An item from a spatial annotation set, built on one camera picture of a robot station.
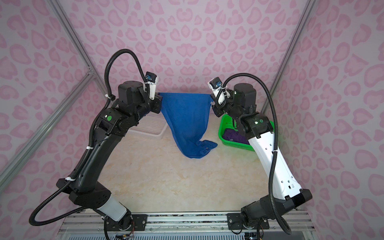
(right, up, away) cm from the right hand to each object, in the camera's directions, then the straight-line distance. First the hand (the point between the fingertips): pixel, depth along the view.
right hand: (212, 91), depth 62 cm
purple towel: (+17, -20, +33) cm, 42 cm away
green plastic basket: (+17, -11, +51) cm, 54 cm away
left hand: (-21, 0, +1) cm, 21 cm away
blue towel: (-11, -9, +13) cm, 19 cm away
